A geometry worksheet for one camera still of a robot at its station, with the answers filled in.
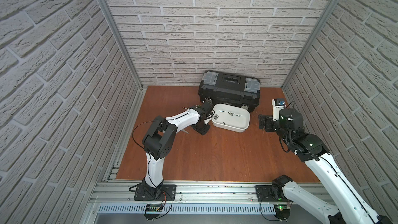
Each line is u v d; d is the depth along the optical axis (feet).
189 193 2.48
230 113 3.39
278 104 1.93
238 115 3.38
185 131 3.11
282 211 2.30
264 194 2.41
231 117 3.39
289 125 1.61
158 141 1.66
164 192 2.38
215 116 3.37
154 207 2.38
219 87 3.18
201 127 2.71
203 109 2.49
